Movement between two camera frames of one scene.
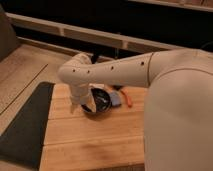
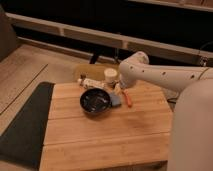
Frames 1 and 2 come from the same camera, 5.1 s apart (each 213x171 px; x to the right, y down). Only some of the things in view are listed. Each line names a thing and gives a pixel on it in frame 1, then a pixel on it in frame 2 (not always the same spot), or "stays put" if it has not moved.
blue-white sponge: (115, 98) stays put
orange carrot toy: (128, 97) stays put
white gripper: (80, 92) → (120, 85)
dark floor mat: (23, 140) stays put
